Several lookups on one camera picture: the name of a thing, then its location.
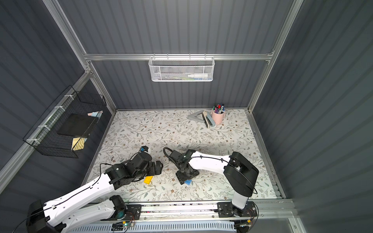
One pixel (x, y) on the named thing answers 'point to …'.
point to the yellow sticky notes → (78, 143)
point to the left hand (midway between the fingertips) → (158, 169)
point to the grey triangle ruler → (193, 116)
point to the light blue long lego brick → (188, 182)
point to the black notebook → (78, 125)
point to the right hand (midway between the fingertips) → (186, 180)
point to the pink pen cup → (218, 118)
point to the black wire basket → (43, 136)
